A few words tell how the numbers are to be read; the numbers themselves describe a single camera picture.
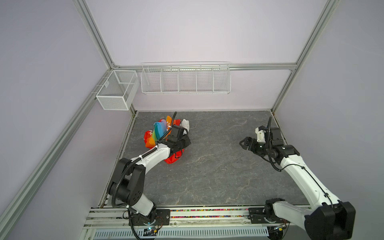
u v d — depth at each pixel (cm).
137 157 49
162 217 74
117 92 102
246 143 72
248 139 73
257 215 74
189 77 97
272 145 61
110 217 75
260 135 73
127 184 45
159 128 98
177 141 69
